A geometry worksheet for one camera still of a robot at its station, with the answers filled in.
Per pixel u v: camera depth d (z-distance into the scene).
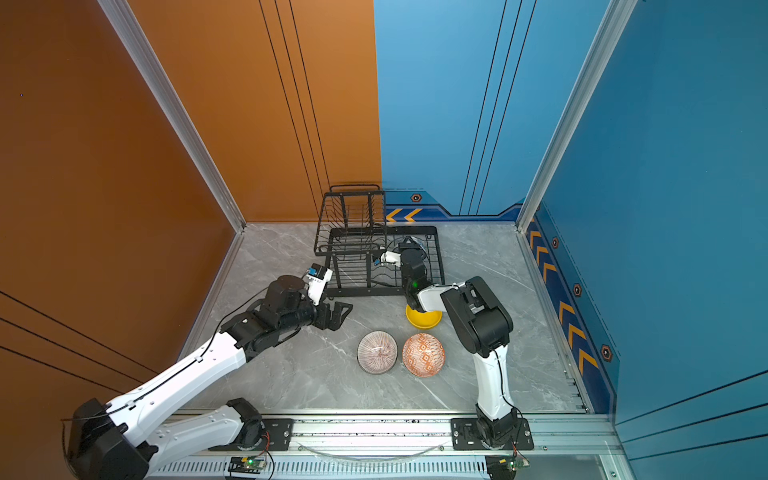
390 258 0.88
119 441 0.38
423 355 0.84
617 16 0.70
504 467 0.70
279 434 0.74
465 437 0.72
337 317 0.69
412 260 0.79
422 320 0.90
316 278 0.67
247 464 0.71
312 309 0.67
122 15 0.70
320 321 0.68
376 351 0.84
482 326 0.54
